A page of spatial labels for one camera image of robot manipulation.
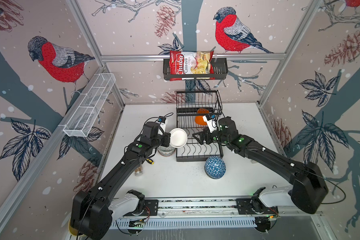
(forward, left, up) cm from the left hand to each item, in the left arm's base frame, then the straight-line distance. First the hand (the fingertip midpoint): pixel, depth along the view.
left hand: (170, 134), depth 79 cm
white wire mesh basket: (+3, +43, +10) cm, 44 cm away
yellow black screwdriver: (-7, +13, -18) cm, 24 cm away
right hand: (-1, -14, 0) cm, 14 cm away
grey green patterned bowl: (-5, +3, -10) cm, 12 cm away
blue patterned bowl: (-13, -25, -16) cm, 32 cm away
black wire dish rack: (+36, -14, -15) cm, 41 cm away
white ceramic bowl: (+1, -5, -5) cm, 7 cm away
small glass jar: (-14, +18, -17) cm, 29 cm away
